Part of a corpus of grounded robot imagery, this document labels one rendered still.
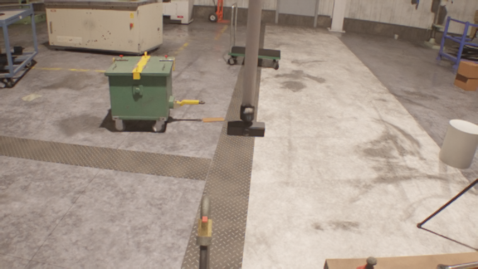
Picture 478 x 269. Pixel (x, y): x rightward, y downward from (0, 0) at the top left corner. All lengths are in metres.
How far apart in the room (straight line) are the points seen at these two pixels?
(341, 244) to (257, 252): 0.48
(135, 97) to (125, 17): 2.74
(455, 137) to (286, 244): 1.84
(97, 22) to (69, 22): 0.57
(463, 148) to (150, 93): 2.64
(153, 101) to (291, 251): 1.69
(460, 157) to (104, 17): 5.00
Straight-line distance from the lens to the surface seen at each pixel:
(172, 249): 1.93
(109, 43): 5.81
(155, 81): 2.91
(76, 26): 6.14
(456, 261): 1.48
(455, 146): 3.26
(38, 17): 10.50
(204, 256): 1.24
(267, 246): 1.97
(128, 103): 3.01
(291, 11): 10.10
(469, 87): 6.22
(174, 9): 9.01
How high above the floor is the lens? 1.34
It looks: 26 degrees down
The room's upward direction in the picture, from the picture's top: 4 degrees clockwise
